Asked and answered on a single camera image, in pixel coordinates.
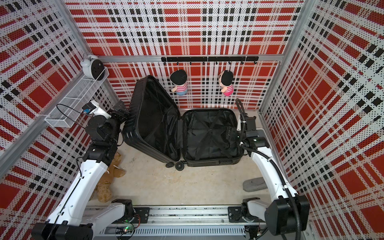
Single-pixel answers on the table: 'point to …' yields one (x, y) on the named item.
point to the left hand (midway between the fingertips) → (123, 105)
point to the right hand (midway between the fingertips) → (234, 131)
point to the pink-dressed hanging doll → (226, 81)
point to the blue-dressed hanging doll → (178, 78)
